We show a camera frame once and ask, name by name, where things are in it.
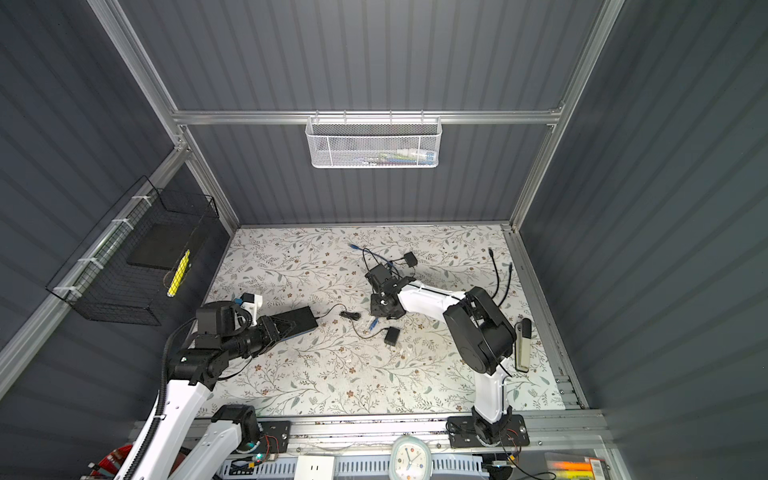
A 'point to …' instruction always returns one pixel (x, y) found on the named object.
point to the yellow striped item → (179, 275)
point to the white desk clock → (410, 459)
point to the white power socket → (315, 468)
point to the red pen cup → (111, 466)
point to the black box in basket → (164, 245)
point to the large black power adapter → (391, 334)
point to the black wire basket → (125, 269)
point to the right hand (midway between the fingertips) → (382, 310)
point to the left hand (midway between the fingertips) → (293, 326)
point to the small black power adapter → (410, 259)
